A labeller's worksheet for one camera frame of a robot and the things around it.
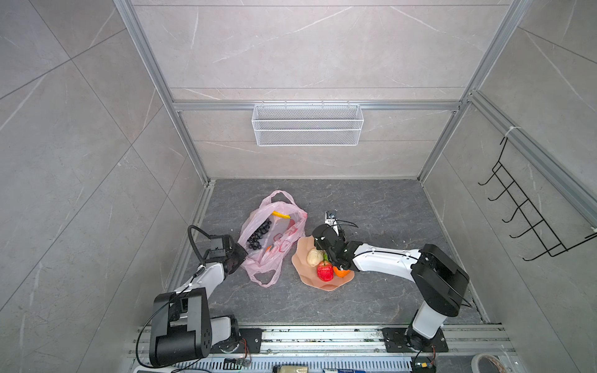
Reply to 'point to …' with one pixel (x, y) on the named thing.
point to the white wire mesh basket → (308, 125)
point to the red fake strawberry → (325, 270)
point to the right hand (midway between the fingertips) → (323, 229)
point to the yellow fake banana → (280, 214)
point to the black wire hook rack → (536, 222)
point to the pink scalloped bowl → (308, 273)
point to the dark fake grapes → (255, 239)
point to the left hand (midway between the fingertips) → (243, 247)
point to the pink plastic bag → (270, 231)
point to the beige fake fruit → (314, 256)
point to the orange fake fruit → (340, 273)
